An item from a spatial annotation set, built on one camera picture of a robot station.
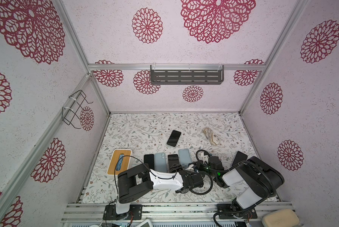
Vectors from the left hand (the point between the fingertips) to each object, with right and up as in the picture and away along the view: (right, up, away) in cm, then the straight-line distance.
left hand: (175, 169), depth 86 cm
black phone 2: (+45, +5, +10) cm, 46 cm away
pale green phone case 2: (+7, +5, +9) cm, 12 cm away
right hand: (+8, +2, +3) cm, 8 cm away
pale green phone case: (-10, +2, +7) cm, 12 cm away
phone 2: (-1, +4, +8) cm, 9 cm away
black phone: (0, +17, +21) cm, 27 cm away
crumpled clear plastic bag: (+25, +20, +17) cm, 37 cm away
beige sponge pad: (+52, -19, -16) cm, 57 cm away
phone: (-17, +4, +9) cm, 19 cm away
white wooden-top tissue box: (-34, +4, +2) cm, 35 cm away
